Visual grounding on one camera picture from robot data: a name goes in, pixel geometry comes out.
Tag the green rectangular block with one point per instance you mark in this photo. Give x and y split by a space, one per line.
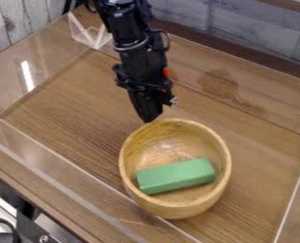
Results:
175 176

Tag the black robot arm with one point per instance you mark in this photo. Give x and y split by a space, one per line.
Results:
122 14

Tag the clear acrylic corner bracket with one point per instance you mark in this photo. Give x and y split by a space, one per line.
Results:
92 37

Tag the brown wooden bowl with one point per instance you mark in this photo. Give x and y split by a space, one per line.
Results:
167 141

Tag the black metal table bracket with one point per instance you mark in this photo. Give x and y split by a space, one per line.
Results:
30 231

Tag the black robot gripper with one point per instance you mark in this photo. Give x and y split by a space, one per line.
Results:
142 54

